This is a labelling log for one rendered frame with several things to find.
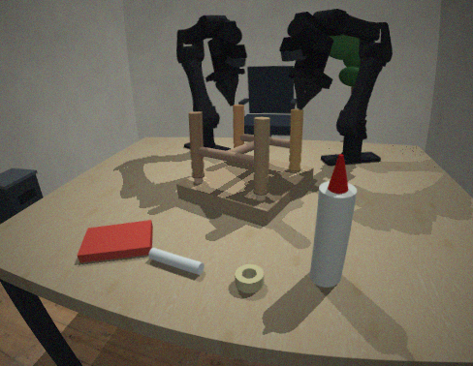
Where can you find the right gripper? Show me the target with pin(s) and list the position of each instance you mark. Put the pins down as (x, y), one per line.
(228, 79)

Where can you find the pale yellow roll of tape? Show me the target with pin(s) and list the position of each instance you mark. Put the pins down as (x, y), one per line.
(249, 271)

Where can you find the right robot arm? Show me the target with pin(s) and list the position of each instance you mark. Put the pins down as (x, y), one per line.
(227, 34)

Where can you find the wooden stool legs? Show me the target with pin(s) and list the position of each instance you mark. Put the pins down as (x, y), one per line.
(260, 145)

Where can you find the white glue bottle with red cap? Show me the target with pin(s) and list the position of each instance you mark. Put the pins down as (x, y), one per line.
(335, 210)

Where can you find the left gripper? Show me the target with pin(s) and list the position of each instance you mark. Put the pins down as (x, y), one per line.
(304, 80)

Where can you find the red flat rectangular block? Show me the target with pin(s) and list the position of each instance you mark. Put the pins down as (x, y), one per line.
(116, 241)

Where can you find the light grey cylinder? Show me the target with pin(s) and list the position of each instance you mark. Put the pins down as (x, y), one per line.
(183, 263)

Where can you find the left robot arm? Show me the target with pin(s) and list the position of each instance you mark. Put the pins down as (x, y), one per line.
(304, 32)

